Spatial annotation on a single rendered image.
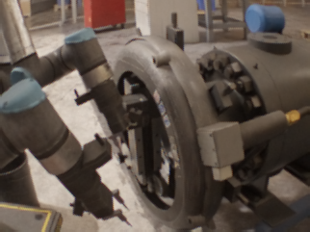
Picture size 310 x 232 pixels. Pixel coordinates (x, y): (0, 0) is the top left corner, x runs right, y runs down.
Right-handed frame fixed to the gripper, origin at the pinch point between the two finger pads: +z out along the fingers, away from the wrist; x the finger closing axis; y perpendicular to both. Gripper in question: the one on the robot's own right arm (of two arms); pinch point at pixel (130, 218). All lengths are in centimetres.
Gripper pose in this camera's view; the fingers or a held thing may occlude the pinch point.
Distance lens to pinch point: 76.6
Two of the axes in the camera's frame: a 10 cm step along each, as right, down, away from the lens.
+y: -8.9, 4.5, 0.9
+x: 1.5, 4.7, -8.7
